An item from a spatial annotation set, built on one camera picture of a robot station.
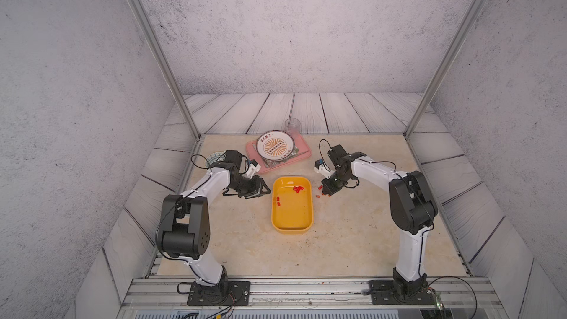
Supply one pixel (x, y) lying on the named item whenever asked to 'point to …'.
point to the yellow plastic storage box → (291, 212)
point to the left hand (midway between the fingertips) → (268, 191)
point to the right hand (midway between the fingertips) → (325, 190)
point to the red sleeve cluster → (297, 188)
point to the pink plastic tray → (302, 151)
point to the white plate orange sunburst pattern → (276, 145)
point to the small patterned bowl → (215, 157)
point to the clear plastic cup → (292, 125)
